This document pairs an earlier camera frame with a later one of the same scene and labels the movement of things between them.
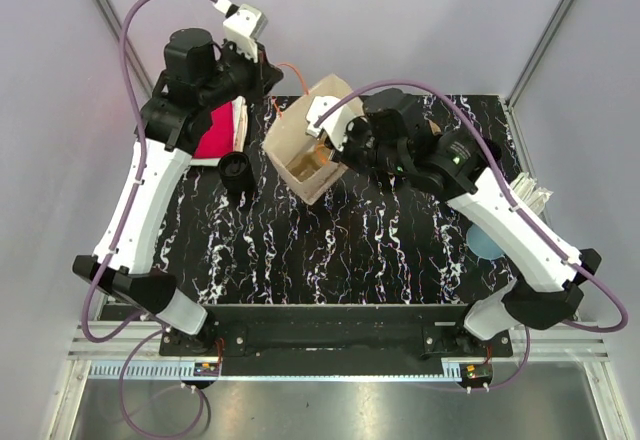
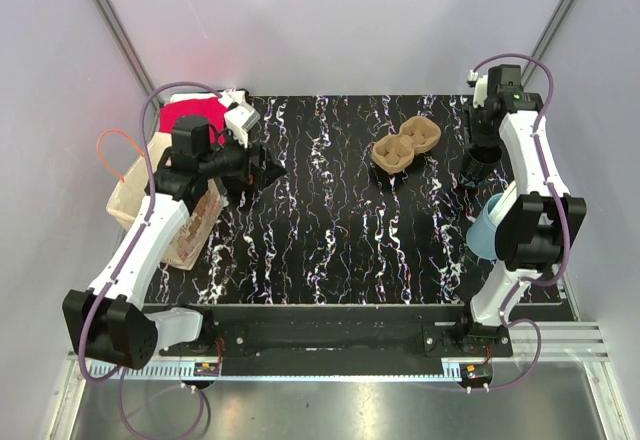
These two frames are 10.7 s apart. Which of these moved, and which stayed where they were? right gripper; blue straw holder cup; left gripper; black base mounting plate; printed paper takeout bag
Moved: left gripper; right gripper; printed paper takeout bag
Stayed: blue straw holder cup; black base mounting plate
